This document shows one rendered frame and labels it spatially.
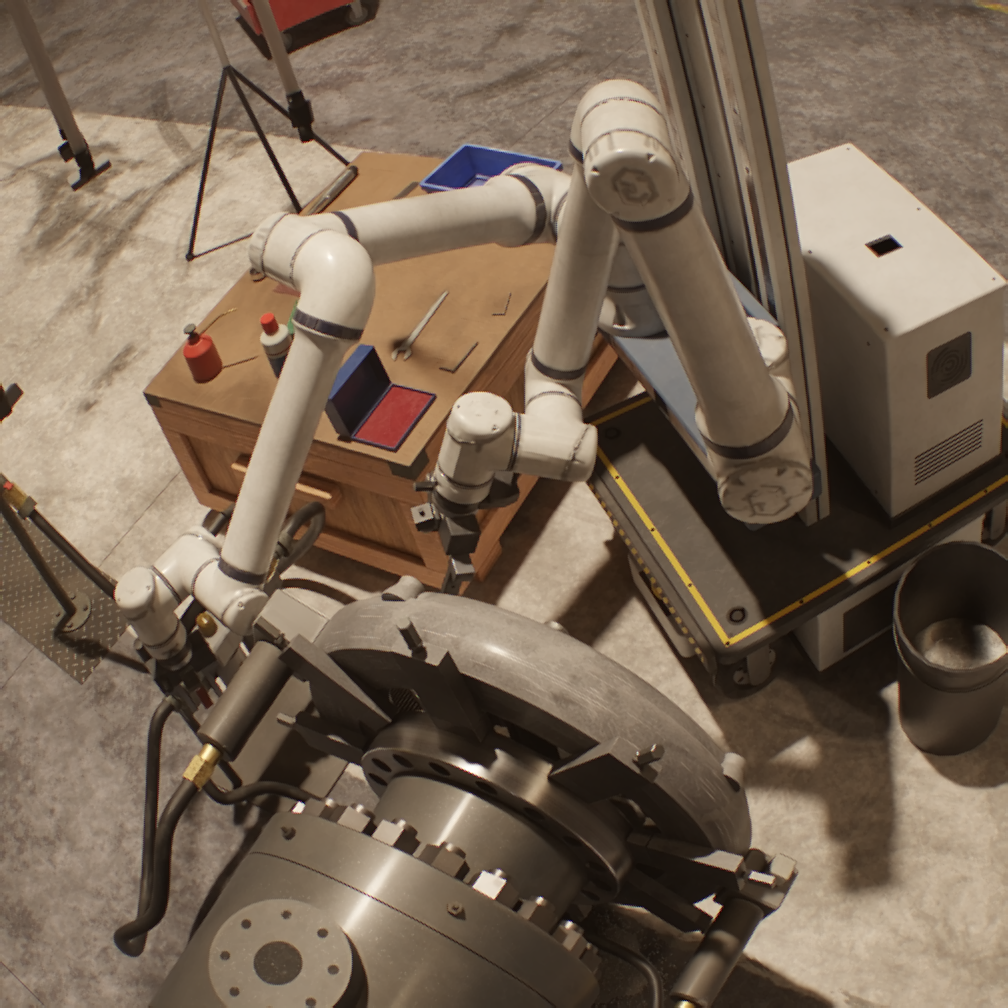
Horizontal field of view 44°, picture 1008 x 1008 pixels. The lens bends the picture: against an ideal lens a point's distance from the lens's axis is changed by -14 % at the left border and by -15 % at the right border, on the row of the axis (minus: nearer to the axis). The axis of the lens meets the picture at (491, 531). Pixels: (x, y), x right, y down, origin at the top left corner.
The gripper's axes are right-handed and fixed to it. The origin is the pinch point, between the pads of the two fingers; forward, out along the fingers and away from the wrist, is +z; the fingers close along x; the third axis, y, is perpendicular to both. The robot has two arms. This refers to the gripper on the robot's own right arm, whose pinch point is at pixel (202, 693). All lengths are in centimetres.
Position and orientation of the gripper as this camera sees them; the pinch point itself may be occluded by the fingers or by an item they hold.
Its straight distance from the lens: 262.8
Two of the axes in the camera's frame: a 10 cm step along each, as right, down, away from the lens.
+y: 5.1, 5.8, -6.4
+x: 8.3, -5.2, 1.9
